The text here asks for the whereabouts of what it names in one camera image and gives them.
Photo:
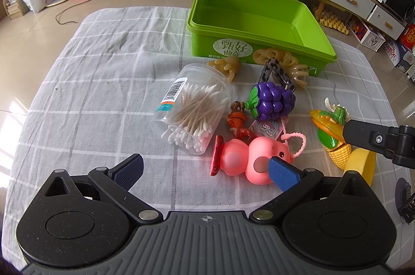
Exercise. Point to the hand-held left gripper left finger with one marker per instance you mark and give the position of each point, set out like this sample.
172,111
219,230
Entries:
129,169

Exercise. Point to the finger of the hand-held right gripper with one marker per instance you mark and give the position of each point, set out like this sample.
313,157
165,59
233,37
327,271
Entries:
366,137

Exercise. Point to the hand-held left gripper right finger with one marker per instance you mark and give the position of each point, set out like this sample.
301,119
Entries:
282,173

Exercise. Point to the yellow green corn toy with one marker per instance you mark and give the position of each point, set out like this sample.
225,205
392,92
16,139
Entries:
327,135

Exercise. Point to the small pink box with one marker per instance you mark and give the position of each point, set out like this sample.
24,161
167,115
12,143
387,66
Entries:
266,129

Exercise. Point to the brown figurine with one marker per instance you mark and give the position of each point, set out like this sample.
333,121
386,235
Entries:
236,119

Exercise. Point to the purple grape toy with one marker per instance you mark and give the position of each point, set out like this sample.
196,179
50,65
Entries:
272,100

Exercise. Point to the clear cotton swab jar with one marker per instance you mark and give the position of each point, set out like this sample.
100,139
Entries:
191,106

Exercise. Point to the green plastic bin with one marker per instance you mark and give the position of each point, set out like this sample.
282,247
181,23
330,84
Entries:
246,12

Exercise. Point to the white starfish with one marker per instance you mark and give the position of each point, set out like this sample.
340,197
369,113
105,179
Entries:
330,105

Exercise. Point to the red flat toy piece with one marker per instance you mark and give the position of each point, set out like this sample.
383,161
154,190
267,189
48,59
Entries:
216,158

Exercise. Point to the grey checked cloth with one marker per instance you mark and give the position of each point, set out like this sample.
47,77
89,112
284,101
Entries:
113,84

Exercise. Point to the leopard print hair clip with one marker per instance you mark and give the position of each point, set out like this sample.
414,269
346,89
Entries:
274,69

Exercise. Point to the yellow zigzag toy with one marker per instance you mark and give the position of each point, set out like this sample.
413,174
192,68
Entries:
334,21

